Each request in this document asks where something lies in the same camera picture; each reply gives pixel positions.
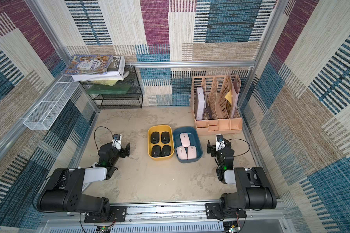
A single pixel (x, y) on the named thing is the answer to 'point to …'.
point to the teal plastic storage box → (195, 140)
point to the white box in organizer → (201, 103)
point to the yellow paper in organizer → (228, 96)
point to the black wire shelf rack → (116, 94)
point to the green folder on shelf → (108, 89)
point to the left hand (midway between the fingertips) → (122, 142)
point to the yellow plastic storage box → (160, 128)
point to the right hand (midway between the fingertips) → (218, 138)
